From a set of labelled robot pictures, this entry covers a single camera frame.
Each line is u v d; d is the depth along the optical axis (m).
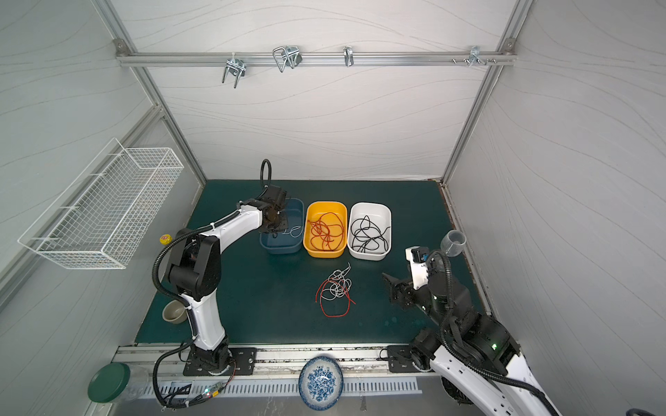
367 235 1.01
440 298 0.46
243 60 0.79
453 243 0.86
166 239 0.79
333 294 0.86
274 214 0.75
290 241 0.98
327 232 1.02
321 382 0.70
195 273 0.51
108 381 0.61
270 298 0.87
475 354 0.43
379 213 1.06
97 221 0.67
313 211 1.04
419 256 0.55
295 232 0.99
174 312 0.81
